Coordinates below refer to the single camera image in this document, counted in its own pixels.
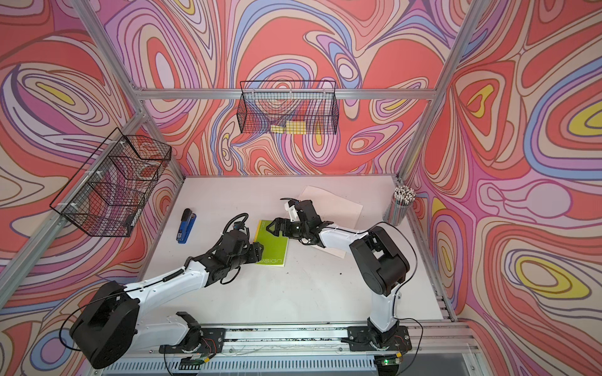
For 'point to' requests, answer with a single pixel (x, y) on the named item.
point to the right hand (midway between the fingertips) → (276, 235)
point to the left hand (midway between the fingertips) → (261, 249)
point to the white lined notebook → (332, 209)
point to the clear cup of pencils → (399, 207)
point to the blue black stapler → (187, 221)
